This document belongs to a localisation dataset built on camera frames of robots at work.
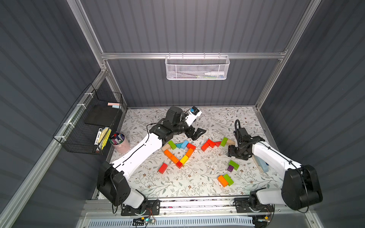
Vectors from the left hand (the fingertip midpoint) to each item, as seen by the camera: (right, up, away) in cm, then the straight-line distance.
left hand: (199, 124), depth 73 cm
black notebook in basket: (-53, +5, +3) cm, 53 cm away
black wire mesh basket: (-59, -2, 0) cm, 59 cm away
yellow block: (-8, -23, +16) cm, 29 cm away
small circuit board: (-30, -50, -1) cm, 58 cm away
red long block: (-21, -27, +14) cm, 37 cm away
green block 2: (+20, -13, +24) cm, 34 cm away
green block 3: (+24, -26, +14) cm, 38 cm away
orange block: (-19, -20, +20) cm, 34 cm away
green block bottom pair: (+18, -33, +9) cm, 39 cm away
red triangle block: (+15, -14, +24) cm, 31 cm away
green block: (-16, -14, +24) cm, 32 cm away
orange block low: (-14, -23, +18) cm, 32 cm away
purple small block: (+20, -27, +13) cm, 37 cm away
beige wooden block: (-20, -16, +21) cm, 33 cm away
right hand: (+23, -19, +14) cm, 33 cm away
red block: (-4, -15, +23) cm, 28 cm away
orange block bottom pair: (+14, -33, +8) cm, 37 cm away
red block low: (+11, -14, +24) cm, 30 cm away
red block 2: (+6, -16, +24) cm, 29 cm away
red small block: (-11, -26, +15) cm, 32 cm away
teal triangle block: (-12, -15, +21) cm, 29 cm away
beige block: (+23, -12, +21) cm, 33 cm away
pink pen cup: (-48, -12, +14) cm, 52 cm away
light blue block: (-8, -14, +23) cm, 28 cm away
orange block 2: (-5, -19, +20) cm, 28 cm away
